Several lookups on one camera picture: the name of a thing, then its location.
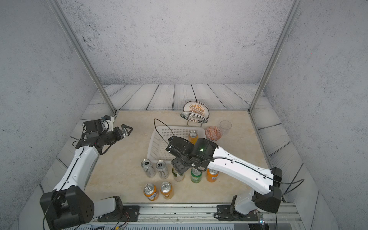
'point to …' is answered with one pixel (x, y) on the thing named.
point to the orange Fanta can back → (150, 191)
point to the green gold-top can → (178, 177)
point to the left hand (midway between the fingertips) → (128, 130)
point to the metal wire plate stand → (200, 124)
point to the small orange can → (167, 190)
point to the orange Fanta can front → (212, 175)
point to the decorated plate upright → (196, 106)
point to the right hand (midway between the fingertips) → (181, 162)
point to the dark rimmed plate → (193, 117)
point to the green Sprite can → (196, 175)
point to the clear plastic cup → (225, 126)
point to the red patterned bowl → (213, 133)
